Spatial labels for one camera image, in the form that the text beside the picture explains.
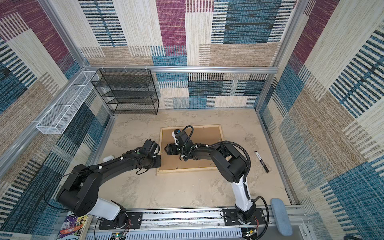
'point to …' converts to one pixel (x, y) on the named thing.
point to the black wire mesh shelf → (127, 91)
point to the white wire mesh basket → (59, 117)
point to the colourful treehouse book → (72, 227)
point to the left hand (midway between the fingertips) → (160, 160)
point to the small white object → (108, 158)
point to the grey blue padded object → (281, 217)
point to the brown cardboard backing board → (208, 135)
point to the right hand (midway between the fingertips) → (171, 149)
